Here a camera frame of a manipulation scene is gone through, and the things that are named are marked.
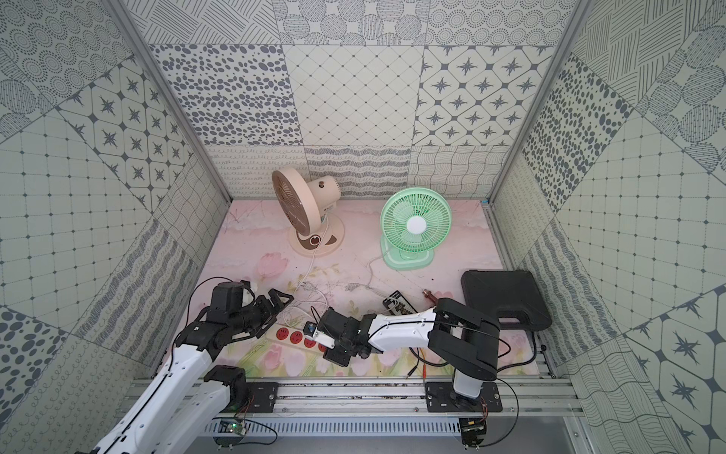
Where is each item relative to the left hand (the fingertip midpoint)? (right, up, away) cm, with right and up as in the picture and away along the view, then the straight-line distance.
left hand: (282, 301), depth 80 cm
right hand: (+15, -14, +3) cm, 21 cm away
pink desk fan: (+7, +28, +2) cm, 28 cm away
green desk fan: (+38, +23, +2) cm, 44 cm away
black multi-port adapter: (+34, -4, +8) cm, 36 cm away
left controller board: (-11, -31, -9) cm, 34 cm away
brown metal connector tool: (+45, -1, +13) cm, 47 cm away
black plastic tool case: (+69, 0, +8) cm, 69 cm away
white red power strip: (+3, -11, +2) cm, 11 cm away
